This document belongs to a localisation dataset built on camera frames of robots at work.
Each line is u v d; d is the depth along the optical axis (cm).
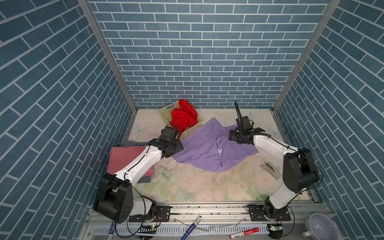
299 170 47
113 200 40
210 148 96
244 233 68
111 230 68
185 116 109
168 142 65
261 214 74
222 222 73
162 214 74
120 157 85
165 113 113
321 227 69
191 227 69
